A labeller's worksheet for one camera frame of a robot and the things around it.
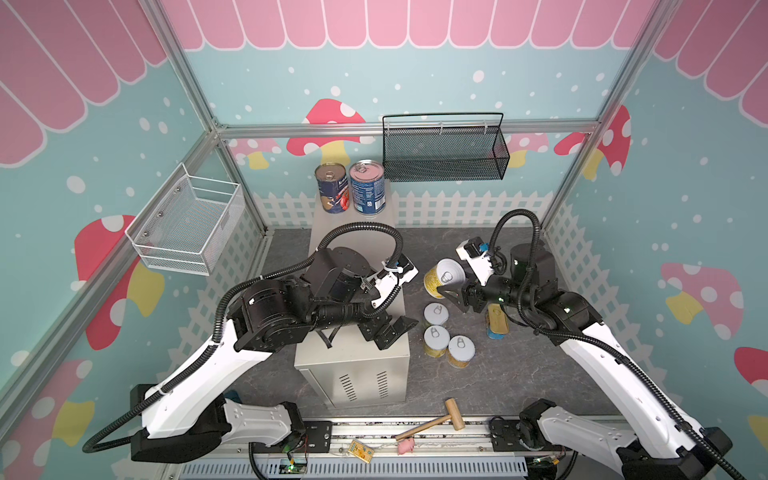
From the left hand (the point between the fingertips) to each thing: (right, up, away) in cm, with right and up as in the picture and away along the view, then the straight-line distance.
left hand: (395, 308), depth 56 cm
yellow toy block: (-9, -37, +16) cm, 42 cm away
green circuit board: (-25, -42, +16) cm, 51 cm away
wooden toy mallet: (+15, -31, +20) cm, 40 cm away
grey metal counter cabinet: (-14, -23, +32) cm, 42 cm away
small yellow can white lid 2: (+11, +6, +9) cm, 15 cm away
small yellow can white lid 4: (+19, -16, +28) cm, 37 cm away
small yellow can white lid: (+13, -7, +34) cm, 37 cm away
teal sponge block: (-44, -28, +25) cm, 58 cm away
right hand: (+12, +5, +11) cm, 17 cm away
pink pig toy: (+2, -36, +15) cm, 39 cm away
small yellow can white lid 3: (+12, -14, +29) cm, 34 cm away
